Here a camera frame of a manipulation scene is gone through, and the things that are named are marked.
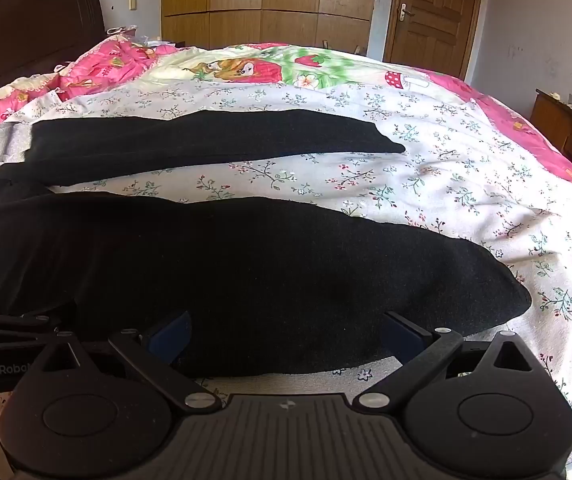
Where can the white floral bedsheet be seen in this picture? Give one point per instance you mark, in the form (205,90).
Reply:
(466,185)

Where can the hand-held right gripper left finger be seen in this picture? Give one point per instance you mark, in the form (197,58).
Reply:
(173,332)

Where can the dark wooden headboard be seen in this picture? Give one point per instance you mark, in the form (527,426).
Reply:
(26,25)

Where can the wooden door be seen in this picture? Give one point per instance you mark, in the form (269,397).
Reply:
(436,10)

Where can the pink cartoon quilt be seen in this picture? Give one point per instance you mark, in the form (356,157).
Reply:
(111,62)

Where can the wooden side cabinet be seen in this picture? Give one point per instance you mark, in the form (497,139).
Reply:
(551,115)

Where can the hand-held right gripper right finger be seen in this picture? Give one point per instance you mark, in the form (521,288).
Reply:
(400,332)

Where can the black pants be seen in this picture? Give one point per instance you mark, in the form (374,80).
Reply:
(266,280)

